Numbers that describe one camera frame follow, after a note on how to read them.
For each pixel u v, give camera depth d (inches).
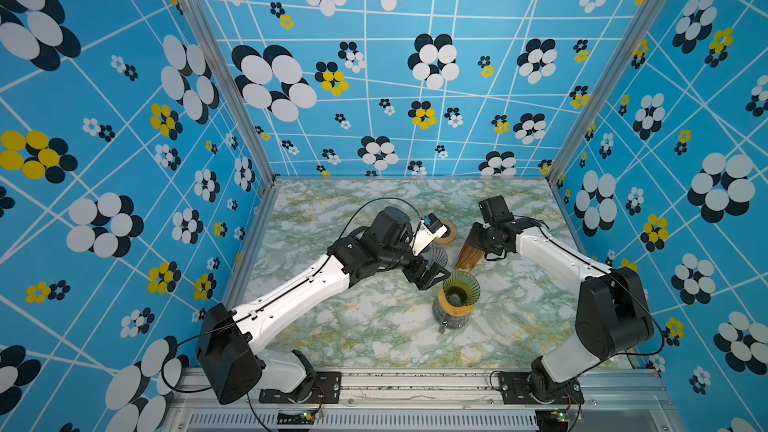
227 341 15.6
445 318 30.8
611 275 18.5
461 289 31.1
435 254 36.3
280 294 17.7
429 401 28.6
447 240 39.1
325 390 28.6
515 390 28.5
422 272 24.4
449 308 30.3
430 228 24.4
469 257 35.8
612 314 17.5
